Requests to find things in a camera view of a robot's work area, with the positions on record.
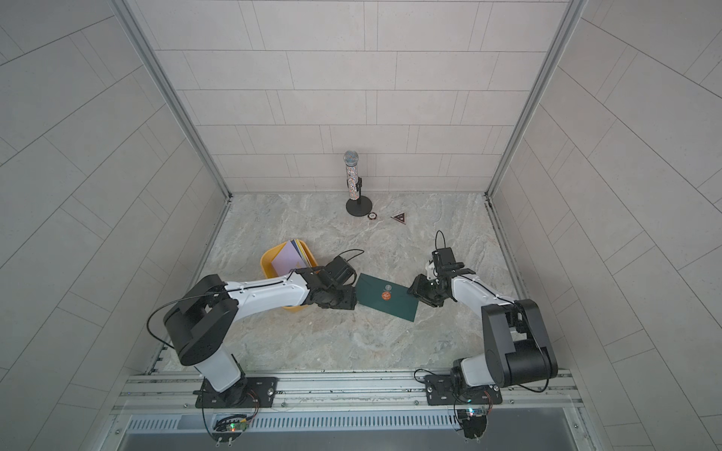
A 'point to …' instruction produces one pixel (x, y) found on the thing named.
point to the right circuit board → (474, 427)
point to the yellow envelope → (303, 253)
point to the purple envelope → (288, 258)
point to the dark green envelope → (385, 296)
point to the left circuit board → (229, 428)
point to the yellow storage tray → (267, 269)
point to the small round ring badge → (372, 215)
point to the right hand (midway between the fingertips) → (412, 291)
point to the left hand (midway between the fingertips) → (355, 301)
